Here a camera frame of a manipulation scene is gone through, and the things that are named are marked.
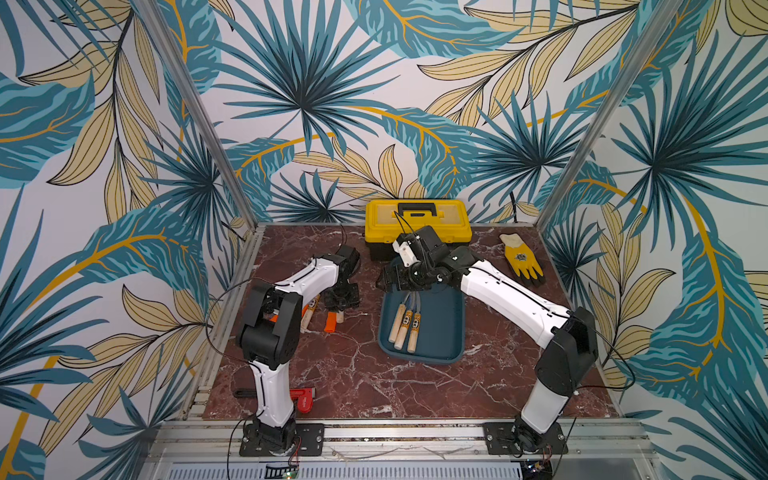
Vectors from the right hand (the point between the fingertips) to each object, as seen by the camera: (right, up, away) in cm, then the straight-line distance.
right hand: (390, 281), depth 81 cm
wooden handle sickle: (+2, -14, +11) cm, 18 cm away
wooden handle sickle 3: (+5, -14, +10) cm, 18 cm away
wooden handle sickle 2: (+8, -14, +10) cm, 19 cm away
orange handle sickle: (-18, -14, +12) cm, 26 cm away
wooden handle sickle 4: (-26, -13, +12) cm, 31 cm away
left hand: (-13, -10, +12) cm, 20 cm away
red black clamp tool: (-23, -31, -2) cm, 38 cm away
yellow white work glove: (+47, +5, +26) cm, 54 cm away
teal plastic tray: (+15, -16, +8) cm, 24 cm away
